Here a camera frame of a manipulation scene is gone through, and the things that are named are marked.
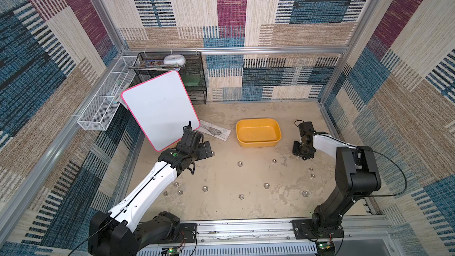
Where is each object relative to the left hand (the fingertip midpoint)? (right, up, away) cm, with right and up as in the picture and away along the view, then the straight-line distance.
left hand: (201, 148), depth 82 cm
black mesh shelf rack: (-10, +44, +20) cm, 49 cm away
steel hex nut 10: (+54, -15, +7) cm, 57 cm away
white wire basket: (-54, +16, +10) cm, 57 cm away
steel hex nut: (+18, -10, +12) cm, 24 cm away
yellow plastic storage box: (+30, +5, +25) cm, 40 cm away
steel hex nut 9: (+54, -12, +10) cm, 56 cm away
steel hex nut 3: (-13, -18, +5) cm, 23 cm away
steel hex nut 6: (+30, -18, +4) cm, 36 cm away
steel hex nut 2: (+36, -9, +12) cm, 39 cm away
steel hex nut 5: (-10, -21, +3) cm, 24 cm away
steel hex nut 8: (+48, -21, +1) cm, 52 cm away
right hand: (+50, -4, +15) cm, 52 cm away
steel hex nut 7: (+18, -22, +1) cm, 29 cm away
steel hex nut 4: (-17, -22, +2) cm, 28 cm away
